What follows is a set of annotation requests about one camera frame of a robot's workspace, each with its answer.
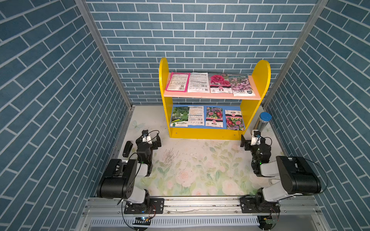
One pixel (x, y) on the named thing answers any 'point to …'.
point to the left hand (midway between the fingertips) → (153, 134)
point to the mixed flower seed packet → (214, 117)
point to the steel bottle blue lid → (264, 118)
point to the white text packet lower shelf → (196, 115)
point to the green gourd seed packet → (179, 117)
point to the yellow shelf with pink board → (211, 106)
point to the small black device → (127, 149)
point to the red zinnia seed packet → (234, 120)
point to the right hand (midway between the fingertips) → (251, 135)
